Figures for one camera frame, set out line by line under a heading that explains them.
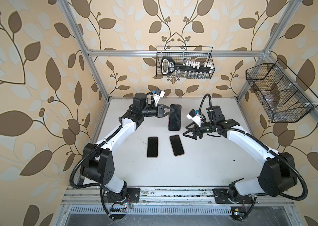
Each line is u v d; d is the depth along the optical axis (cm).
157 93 70
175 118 74
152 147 94
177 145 94
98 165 44
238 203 71
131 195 74
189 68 83
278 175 42
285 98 73
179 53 90
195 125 71
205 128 69
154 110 69
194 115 70
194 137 71
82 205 72
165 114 72
